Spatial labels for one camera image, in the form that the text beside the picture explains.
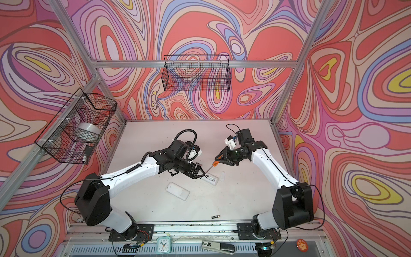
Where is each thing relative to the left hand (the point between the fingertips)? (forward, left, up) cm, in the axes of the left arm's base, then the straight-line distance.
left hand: (201, 171), depth 79 cm
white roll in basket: (+10, +51, +19) cm, 56 cm away
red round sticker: (-30, -45, -13) cm, 56 cm away
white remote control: (+2, -5, -13) cm, 14 cm away
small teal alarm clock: (-30, +16, -11) cm, 36 cm away
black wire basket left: (+5, +61, +21) cm, 64 cm away
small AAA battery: (-18, -7, -14) cm, 23 cm away
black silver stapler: (-31, -12, -8) cm, 34 cm away
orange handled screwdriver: (+3, -7, +3) cm, 8 cm away
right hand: (+3, -9, +2) cm, 10 cm away
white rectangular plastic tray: (-5, +13, -14) cm, 20 cm away
